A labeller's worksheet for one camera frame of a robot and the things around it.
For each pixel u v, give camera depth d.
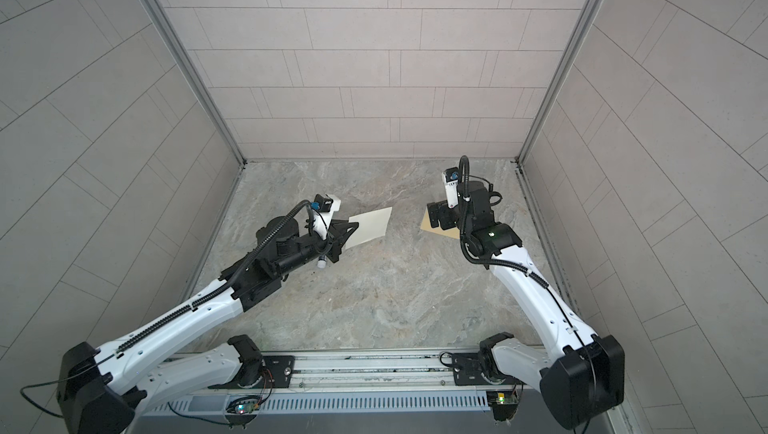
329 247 0.54
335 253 0.61
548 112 1.01
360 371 0.73
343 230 0.67
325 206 0.58
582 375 0.37
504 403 0.68
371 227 0.71
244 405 0.64
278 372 0.71
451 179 0.66
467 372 0.71
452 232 0.70
